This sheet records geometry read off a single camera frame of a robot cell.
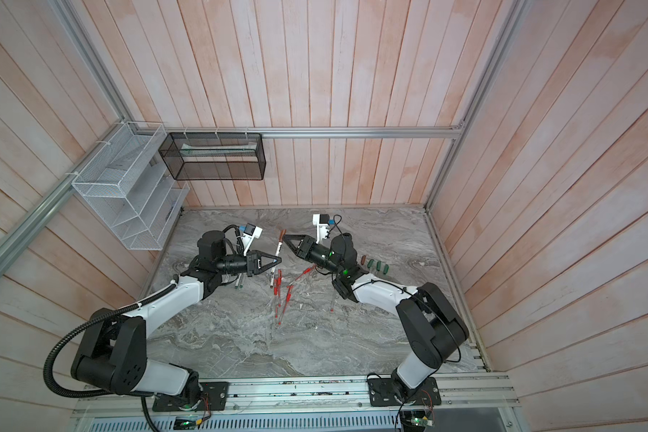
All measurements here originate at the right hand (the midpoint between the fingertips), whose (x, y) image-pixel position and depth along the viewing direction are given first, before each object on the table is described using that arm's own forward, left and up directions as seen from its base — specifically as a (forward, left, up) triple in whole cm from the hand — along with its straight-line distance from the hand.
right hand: (283, 239), depth 77 cm
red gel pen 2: (-1, +6, -25) cm, 26 cm away
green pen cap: (+8, -32, -26) cm, 43 cm away
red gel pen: (+6, -4, -27) cm, 28 cm away
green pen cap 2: (+7, -35, -27) cm, 45 cm away
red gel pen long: (-7, +1, -26) cm, 27 cm away
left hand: (-5, +1, -6) cm, 8 cm away
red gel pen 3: (-10, +4, -26) cm, 28 cm away
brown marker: (0, +1, 0) cm, 1 cm away
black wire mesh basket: (+41, +32, 0) cm, 52 cm away
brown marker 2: (-7, +3, -7) cm, 11 cm away
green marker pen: (-11, +13, -5) cm, 18 cm away
